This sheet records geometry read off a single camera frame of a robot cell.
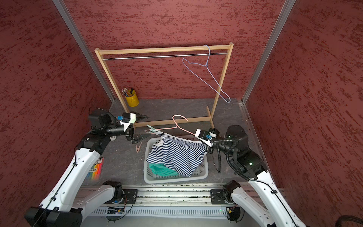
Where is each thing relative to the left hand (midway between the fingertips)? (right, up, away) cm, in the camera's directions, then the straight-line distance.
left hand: (148, 127), depth 64 cm
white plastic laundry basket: (+27, -28, +16) cm, 42 cm away
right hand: (+22, -4, -1) cm, 22 cm away
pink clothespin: (-14, -17, +27) cm, 35 cm away
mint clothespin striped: (+2, -2, +3) cm, 4 cm away
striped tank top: (+17, -16, +11) cm, 26 cm away
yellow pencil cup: (-26, +18, +46) cm, 55 cm away
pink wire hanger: (-1, -2, +4) cm, 5 cm away
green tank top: (+3, -25, +14) cm, 29 cm away
